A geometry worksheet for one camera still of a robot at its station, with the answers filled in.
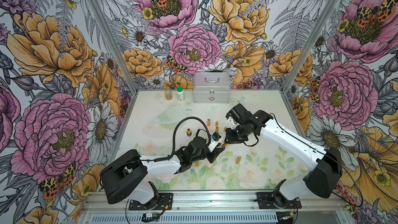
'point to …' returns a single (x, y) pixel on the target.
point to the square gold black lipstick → (188, 132)
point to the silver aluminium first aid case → (212, 87)
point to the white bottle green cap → (180, 94)
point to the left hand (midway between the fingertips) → (220, 149)
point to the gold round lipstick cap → (216, 123)
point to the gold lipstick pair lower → (238, 160)
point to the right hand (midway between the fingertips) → (228, 144)
